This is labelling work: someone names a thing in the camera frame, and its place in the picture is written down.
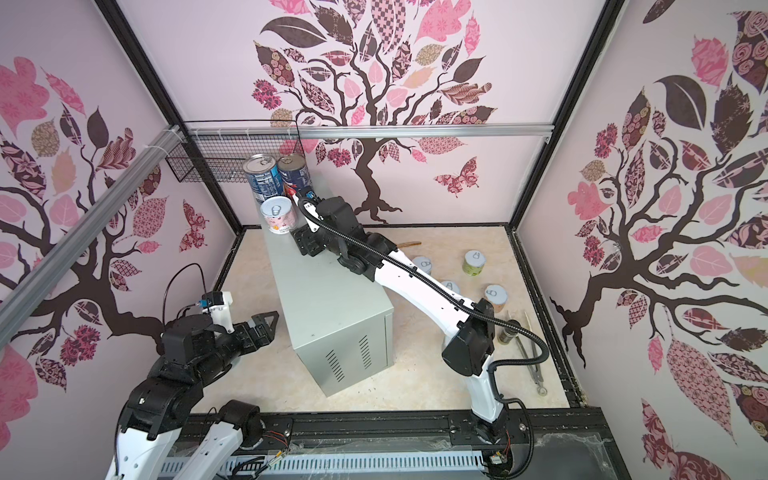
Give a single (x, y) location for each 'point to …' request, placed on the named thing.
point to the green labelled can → (474, 262)
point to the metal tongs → (541, 390)
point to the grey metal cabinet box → (340, 322)
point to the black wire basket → (215, 151)
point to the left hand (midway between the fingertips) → (265, 325)
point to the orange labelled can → (497, 295)
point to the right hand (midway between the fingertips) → (303, 219)
